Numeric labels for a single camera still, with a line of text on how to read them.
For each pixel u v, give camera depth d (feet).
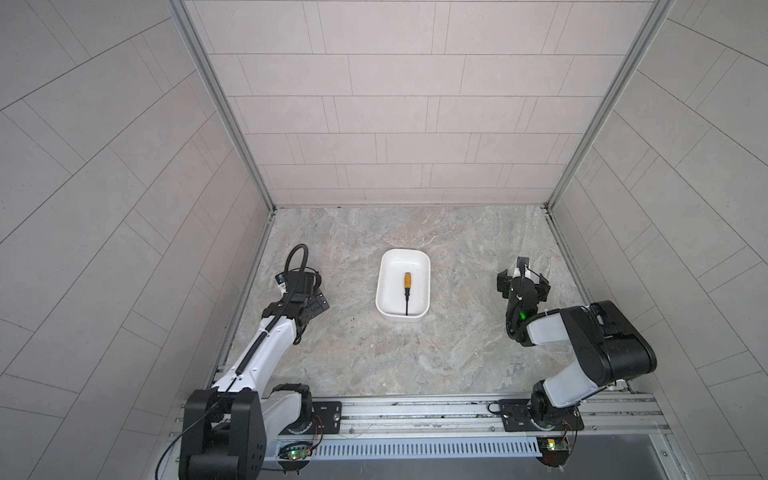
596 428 2.28
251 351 1.54
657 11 2.32
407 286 3.07
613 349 1.47
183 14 2.33
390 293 3.01
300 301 2.12
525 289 2.28
